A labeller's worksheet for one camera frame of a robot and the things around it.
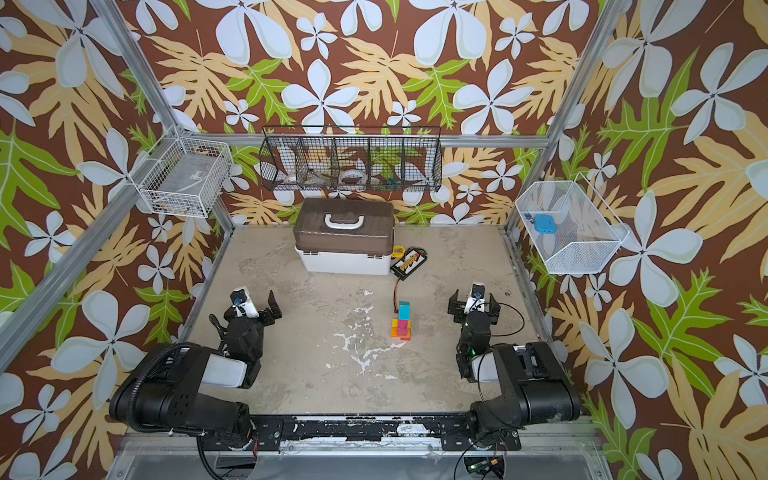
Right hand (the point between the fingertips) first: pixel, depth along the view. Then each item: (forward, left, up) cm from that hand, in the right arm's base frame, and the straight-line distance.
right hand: (473, 292), depth 89 cm
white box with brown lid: (+13, +39, +11) cm, 43 cm away
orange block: (-10, +24, -8) cm, 27 cm away
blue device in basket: (+14, -20, +15) cm, 29 cm away
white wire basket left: (+26, +85, +24) cm, 92 cm away
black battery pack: (+20, +16, -9) cm, 27 cm away
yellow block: (-6, +24, -8) cm, 26 cm away
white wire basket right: (+5, -27, +20) cm, 34 cm away
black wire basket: (+39, +37, +21) cm, 58 cm away
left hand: (0, +66, +1) cm, 66 cm away
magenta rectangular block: (-10, +22, -5) cm, 24 cm away
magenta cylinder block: (-9, +21, -1) cm, 23 cm away
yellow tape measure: (+22, +21, -7) cm, 31 cm away
